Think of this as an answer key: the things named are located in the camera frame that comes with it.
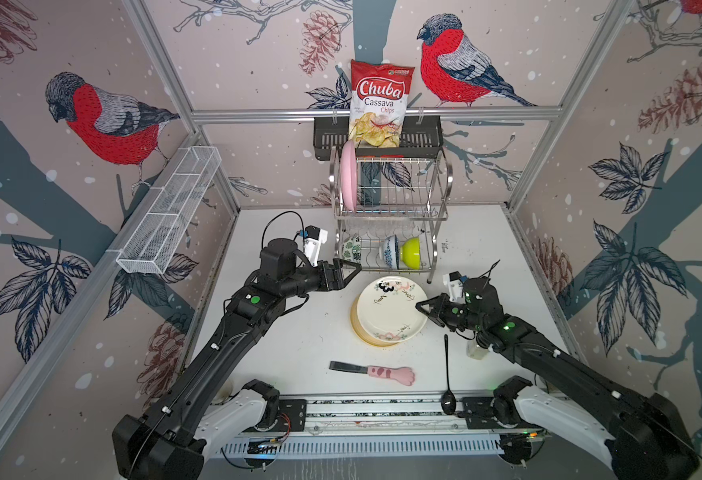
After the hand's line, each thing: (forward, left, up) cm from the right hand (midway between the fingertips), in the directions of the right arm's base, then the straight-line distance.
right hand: (412, 311), depth 78 cm
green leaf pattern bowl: (+25, +18, -6) cm, 32 cm away
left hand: (+1, +16, +17) cm, 23 cm away
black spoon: (-19, -9, -14) cm, 25 cm away
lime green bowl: (+20, -1, -1) cm, 20 cm away
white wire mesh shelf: (+8, +64, +21) cm, 68 cm away
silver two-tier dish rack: (+37, +6, +2) cm, 38 cm away
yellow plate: (-2, +14, -9) cm, 17 cm away
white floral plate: (+1, +7, -2) cm, 7 cm away
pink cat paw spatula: (-13, +2, -12) cm, 18 cm away
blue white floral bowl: (+19, +5, +1) cm, 19 cm away
